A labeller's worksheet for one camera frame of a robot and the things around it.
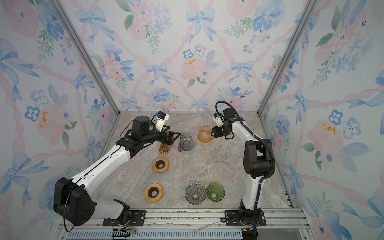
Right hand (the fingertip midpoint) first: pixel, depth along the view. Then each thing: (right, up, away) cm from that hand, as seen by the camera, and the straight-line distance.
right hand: (215, 132), depth 98 cm
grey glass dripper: (-13, -33, -18) cm, 39 cm away
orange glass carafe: (-7, -2, +8) cm, 11 cm away
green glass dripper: (-2, -32, -16) cm, 36 cm away
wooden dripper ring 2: (-36, -33, -16) cm, 52 cm away
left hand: (-24, +2, -21) cm, 32 cm away
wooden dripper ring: (-35, -20, -5) cm, 41 cm away
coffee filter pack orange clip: (-33, -10, -3) cm, 34 cm away
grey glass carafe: (-19, -7, -3) cm, 20 cm away
